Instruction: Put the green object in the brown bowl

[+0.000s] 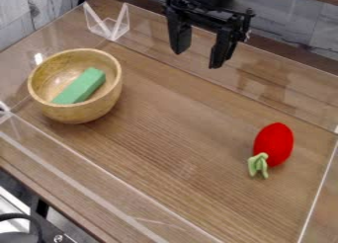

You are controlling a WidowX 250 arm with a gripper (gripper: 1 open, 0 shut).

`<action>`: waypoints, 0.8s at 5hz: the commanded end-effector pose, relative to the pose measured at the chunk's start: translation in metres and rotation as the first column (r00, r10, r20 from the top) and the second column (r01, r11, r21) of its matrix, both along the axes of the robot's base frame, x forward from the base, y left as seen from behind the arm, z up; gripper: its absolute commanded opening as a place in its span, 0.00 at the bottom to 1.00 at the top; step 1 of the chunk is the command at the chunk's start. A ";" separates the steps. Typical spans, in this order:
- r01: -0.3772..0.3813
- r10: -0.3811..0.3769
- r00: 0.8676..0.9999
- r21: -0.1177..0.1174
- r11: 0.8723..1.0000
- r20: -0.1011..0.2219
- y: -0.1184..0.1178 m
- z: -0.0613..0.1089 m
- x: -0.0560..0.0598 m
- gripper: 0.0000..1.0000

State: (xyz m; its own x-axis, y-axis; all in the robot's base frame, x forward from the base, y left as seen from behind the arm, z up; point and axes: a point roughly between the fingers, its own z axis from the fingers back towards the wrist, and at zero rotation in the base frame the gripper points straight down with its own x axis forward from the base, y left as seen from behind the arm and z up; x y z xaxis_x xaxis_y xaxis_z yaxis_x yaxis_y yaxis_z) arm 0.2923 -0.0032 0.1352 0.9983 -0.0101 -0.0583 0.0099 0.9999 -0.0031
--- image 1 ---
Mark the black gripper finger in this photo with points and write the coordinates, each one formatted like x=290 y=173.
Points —
x=179 y=32
x=223 y=48

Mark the clear acrylic corner bracket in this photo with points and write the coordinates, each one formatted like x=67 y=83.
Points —
x=107 y=28

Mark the clear acrylic enclosure wall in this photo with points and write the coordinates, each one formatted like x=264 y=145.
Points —
x=155 y=173

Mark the green rectangular block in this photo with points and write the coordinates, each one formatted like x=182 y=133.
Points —
x=81 y=87

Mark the brown wooden bowl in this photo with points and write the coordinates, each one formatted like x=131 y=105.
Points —
x=57 y=71

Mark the black metal table frame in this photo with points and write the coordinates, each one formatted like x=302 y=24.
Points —
x=59 y=230

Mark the red plush strawberry toy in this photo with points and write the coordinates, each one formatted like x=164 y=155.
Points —
x=272 y=147

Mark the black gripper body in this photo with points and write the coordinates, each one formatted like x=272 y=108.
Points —
x=210 y=15

